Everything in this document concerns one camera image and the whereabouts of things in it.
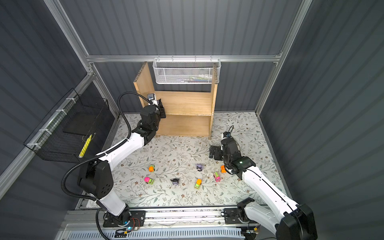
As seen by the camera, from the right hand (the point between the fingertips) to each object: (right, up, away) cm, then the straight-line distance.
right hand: (218, 149), depth 82 cm
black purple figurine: (-24, -18, 0) cm, 30 cm away
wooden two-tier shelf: (-17, +20, +1) cm, 26 cm away
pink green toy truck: (-1, -16, +3) cm, 17 cm away
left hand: (-34, +26, +1) cm, 43 cm away
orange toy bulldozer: (+4, -13, +6) cm, 15 cm away
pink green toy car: (-40, -18, +2) cm, 44 cm away
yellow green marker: (-64, +4, -12) cm, 66 cm away
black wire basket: (-78, +8, -11) cm, 79 cm away
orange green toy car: (-39, -12, +7) cm, 42 cm away
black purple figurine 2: (-11, -11, +5) cm, 16 cm away
